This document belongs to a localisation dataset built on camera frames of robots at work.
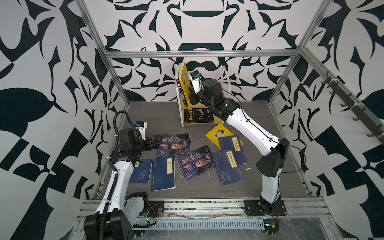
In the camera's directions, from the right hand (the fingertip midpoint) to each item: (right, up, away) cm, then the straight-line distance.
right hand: (190, 85), depth 73 cm
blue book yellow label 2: (+21, -44, +13) cm, 50 cm away
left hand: (-19, -25, +7) cm, 33 cm away
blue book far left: (-27, -46, +12) cm, 55 cm away
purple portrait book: (-11, -33, +22) cm, 41 cm away
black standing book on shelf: (-4, -5, +10) cm, 12 cm away
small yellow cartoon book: (+19, -25, +29) cm, 42 cm away
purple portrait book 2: (+4, -42, +16) cm, 45 cm away
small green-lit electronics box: (+38, -67, -2) cm, 77 cm away
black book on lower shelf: (+5, -14, +31) cm, 35 cm away
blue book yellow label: (-15, -47, +12) cm, 51 cm away
